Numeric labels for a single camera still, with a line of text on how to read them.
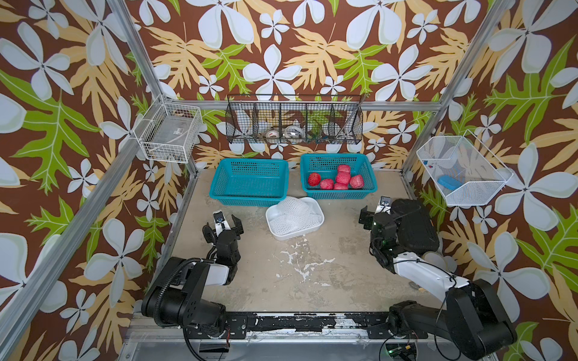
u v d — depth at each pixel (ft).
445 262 2.87
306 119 2.99
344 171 3.72
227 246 2.20
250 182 3.78
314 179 3.64
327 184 3.51
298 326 2.46
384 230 2.09
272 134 3.14
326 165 3.89
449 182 2.64
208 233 2.22
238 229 2.71
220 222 2.43
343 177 3.54
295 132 3.17
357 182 3.54
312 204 3.22
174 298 1.43
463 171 2.70
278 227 2.98
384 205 2.35
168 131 2.83
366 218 2.71
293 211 2.97
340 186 3.43
